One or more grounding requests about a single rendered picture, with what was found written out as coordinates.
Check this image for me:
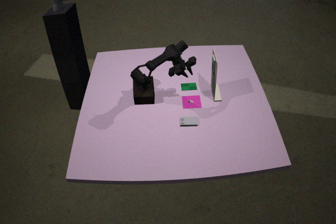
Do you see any green flat square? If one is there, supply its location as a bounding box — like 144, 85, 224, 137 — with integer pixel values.
181, 83, 197, 91

